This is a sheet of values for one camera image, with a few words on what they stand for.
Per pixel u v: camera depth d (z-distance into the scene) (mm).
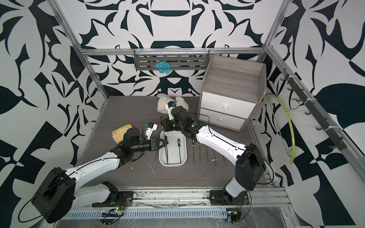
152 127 741
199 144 937
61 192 405
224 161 873
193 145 934
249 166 425
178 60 939
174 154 898
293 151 637
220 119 945
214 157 893
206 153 913
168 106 711
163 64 900
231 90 812
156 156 891
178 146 933
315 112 558
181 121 592
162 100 1016
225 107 830
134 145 652
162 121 774
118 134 942
